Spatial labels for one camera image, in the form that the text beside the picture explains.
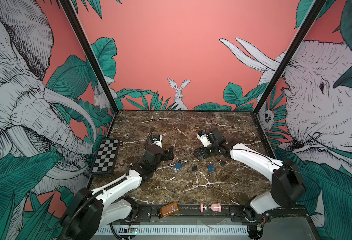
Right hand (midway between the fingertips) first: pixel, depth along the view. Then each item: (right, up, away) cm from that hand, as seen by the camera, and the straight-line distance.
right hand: (198, 149), depth 85 cm
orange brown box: (-17, -27, -13) cm, 34 cm away
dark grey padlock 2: (+16, -10, +7) cm, 20 cm away
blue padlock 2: (+8, -12, +5) cm, 16 cm away
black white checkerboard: (-57, -7, +5) cm, 58 cm away
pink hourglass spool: (+7, -28, -11) cm, 30 cm away
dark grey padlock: (-2, -12, +5) cm, 13 cm away
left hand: (-18, +3, -2) cm, 18 cm away
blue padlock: (-12, -10, +5) cm, 16 cm away
